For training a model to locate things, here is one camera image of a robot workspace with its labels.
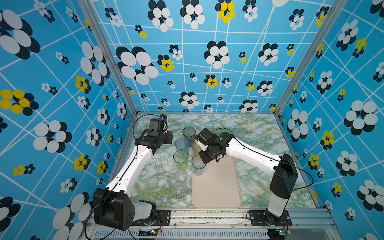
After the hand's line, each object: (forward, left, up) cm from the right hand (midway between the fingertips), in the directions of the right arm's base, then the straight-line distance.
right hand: (204, 157), depth 82 cm
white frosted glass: (+23, -25, -8) cm, 35 cm away
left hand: (+11, +20, +8) cm, 24 cm away
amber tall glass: (+5, +5, +2) cm, 7 cm away
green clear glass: (0, +13, 0) cm, 13 cm away
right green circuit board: (-33, -34, -13) cm, 49 cm away
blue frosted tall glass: (+11, +13, -3) cm, 17 cm away
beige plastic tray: (-12, -8, -12) cm, 19 cm away
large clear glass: (-14, +14, -12) cm, 23 cm away
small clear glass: (-6, +14, -11) cm, 19 cm away
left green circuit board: (-34, +25, -13) cm, 44 cm away
